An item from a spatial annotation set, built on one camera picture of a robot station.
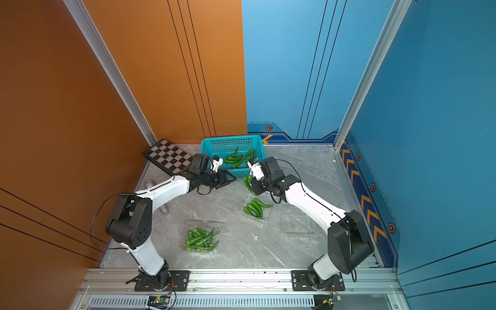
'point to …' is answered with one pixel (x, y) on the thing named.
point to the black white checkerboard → (168, 157)
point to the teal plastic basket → (234, 151)
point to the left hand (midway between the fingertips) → (235, 177)
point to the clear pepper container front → (201, 236)
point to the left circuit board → (159, 301)
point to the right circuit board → (332, 299)
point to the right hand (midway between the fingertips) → (254, 180)
